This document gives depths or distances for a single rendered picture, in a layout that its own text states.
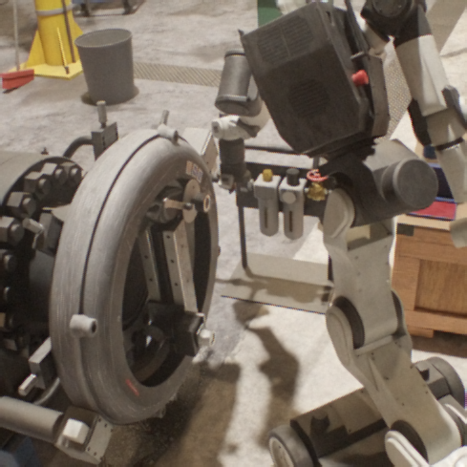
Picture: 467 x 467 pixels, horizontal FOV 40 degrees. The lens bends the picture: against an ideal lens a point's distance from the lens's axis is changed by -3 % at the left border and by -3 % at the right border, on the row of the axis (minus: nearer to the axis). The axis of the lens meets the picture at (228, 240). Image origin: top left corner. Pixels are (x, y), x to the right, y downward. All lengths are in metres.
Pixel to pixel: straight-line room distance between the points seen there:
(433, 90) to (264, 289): 1.33
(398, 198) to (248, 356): 1.11
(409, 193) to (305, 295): 1.23
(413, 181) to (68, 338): 0.79
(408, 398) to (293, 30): 0.93
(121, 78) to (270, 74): 2.94
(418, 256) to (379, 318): 0.54
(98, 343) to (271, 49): 0.73
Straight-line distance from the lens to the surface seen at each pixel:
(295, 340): 2.36
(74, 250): 1.37
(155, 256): 1.68
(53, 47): 5.22
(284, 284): 2.59
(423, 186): 1.40
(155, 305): 1.76
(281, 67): 1.43
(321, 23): 1.41
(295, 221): 2.39
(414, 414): 1.69
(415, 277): 2.25
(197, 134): 1.90
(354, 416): 1.88
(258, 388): 2.21
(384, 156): 1.45
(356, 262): 1.60
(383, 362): 1.72
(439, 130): 1.49
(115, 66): 4.28
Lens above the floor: 1.63
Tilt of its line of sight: 35 degrees down
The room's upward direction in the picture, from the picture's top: 5 degrees counter-clockwise
